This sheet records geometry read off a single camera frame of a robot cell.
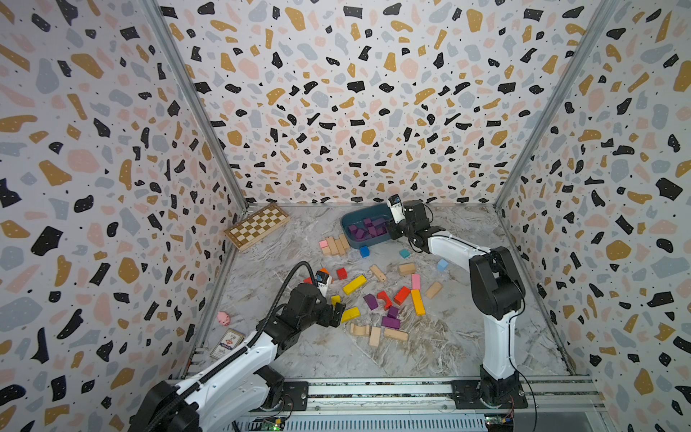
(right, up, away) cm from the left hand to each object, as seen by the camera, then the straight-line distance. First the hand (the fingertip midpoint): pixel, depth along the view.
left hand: (335, 300), depth 83 cm
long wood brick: (+1, +17, +24) cm, 29 cm away
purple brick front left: (+18, -8, +4) cm, 20 cm away
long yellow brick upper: (+6, +2, +13) cm, 15 cm away
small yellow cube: (-1, -2, +7) cm, 7 cm away
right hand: (+19, +26, +17) cm, 36 cm away
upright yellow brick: (+28, -3, +9) cm, 29 cm away
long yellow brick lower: (+4, -6, +6) cm, 9 cm away
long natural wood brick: (-4, +15, +23) cm, 28 cm away
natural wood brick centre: (+25, +7, +17) cm, 31 cm away
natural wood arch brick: (+8, -10, +1) cm, 12 cm away
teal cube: (+25, +13, +22) cm, 36 cm away
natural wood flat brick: (+19, -12, +2) cm, 23 cm away
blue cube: (+9, +13, +22) cm, 28 cm away
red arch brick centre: (+16, -2, +9) cm, 18 cm away
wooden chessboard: (-35, +24, +26) cm, 50 cm away
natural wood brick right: (+33, +1, +11) cm, 35 cm away
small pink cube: (-7, +16, +23) cm, 29 cm away
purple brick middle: (+11, -3, +9) cm, 14 cm away
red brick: (+22, -1, +9) cm, 24 cm away
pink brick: (+28, +3, +15) cm, 31 cm away
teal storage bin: (+10, +24, +30) cm, 39 cm away
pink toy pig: (-37, -7, +4) cm, 37 cm away
